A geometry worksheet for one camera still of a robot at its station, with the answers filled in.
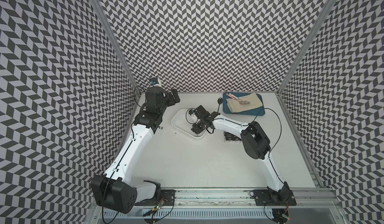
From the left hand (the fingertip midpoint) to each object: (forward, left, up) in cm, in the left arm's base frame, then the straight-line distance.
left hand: (169, 93), depth 75 cm
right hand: (-2, -14, -30) cm, 33 cm away
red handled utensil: (+20, -47, -30) cm, 59 cm away
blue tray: (+9, -56, -28) cm, 64 cm away
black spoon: (+21, -31, -30) cm, 48 cm away
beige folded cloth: (+16, -42, -31) cm, 54 cm away
